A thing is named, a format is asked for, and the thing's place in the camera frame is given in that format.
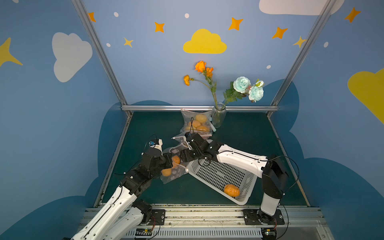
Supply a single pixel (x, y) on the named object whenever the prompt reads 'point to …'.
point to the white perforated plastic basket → (219, 174)
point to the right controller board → (268, 233)
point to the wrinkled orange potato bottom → (231, 190)
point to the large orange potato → (196, 123)
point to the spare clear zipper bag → (208, 133)
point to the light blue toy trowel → (213, 128)
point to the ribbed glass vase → (219, 115)
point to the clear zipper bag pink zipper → (189, 116)
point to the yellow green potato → (201, 117)
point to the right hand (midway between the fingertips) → (186, 152)
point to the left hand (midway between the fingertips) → (172, 152)
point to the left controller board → (143, 232)
